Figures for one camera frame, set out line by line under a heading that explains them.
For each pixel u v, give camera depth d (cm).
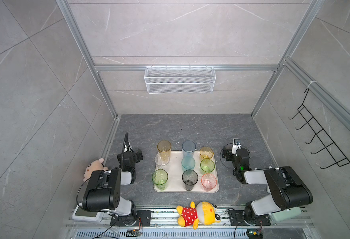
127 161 70
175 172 88
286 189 45
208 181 84
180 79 100
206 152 90
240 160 72
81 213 72
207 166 89
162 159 86
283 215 74
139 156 87
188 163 90
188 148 91
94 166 86
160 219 75
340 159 58
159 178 84
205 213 68
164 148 86
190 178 71
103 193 44
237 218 73
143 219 73
